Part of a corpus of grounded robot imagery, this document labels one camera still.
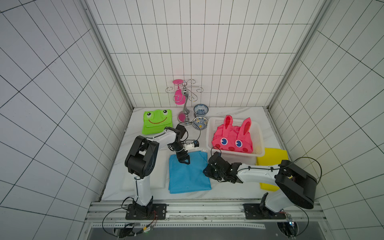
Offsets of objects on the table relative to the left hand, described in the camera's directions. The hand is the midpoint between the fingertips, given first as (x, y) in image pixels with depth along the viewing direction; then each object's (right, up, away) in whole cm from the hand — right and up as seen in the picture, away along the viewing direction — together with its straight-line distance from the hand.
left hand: (183, 159), depth 91 cm
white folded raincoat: (-15, -7, -5) cm, 17 cm away
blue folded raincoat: (+1, -8, -8) cm, 12 cm away
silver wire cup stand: (+3, +43, +1) cm, 43 cm away
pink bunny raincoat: (+30, +13, +9) cm, 33 cm away
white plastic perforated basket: (+48, +15, +6) cm, 50 cm away
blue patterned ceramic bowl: (+12, +33, +27) cm, 44 cm away
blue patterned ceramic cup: (+12, +23, +19) cm, 32 cm away
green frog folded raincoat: (-22, +23, +20) cm, 38 cm away
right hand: (+10, -7, -6) cm, 14 cm away
